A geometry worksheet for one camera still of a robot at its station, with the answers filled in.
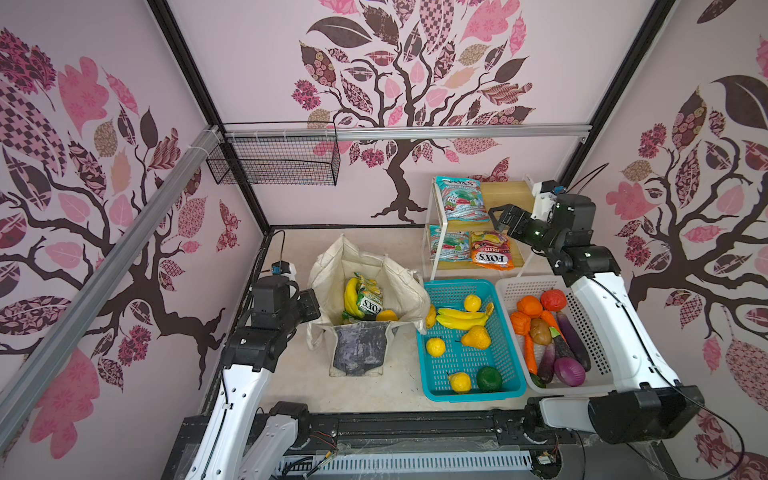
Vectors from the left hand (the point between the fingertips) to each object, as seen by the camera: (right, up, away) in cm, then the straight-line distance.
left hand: (315, 300), depth 73 cm
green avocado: (+45, -22, +4) cm, 50 cm away
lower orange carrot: (+59, -17, +10) cm, 63 cm away
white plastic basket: (+67, -16, +9) cm, 69 cm away
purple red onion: (+65, -18, +1) cm, 68 cm away
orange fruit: (+18, -6, +12) cm, 23 cm away
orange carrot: (+68, -9, +17) cm, 71 cm away
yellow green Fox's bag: (+13, -5, +14) cm, 20 cm away
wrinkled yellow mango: (+31, -8, +15) cm, 36 cm away
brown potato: (+63, -11, +12) cm, 65 cm away
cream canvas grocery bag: (+10, -12, 0) cm, 16 cm away
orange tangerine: (+62, -5, +17) cm, 64 cm away
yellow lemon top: (+45, -4, +18) cm, 48 cm away
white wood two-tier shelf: (+49, +29, +10) cm, 58 cm away
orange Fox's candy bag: (+50, +13, +16) cm, 54 cm away
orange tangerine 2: (+58, -9, +13) cm, 60 cm away
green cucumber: (+58, -23, +6) cm, 63 cm away
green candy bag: (+12, +1, +16) cm, 20 cm away
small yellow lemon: (+32, -15, +10) cm, 37 cm away
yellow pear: (+44, -13, +12) cm, 47 cm away
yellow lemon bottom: (+38, -23, +4) cm, 44 cm away
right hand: (+47, +22, -1) cm, 52 cm away
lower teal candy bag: (+39, +14, +17) cm, 45 cm away
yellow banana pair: (+41, -9, +18) cm, 45 cm away
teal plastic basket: (+42, -18, +14) cm, 48 cm away
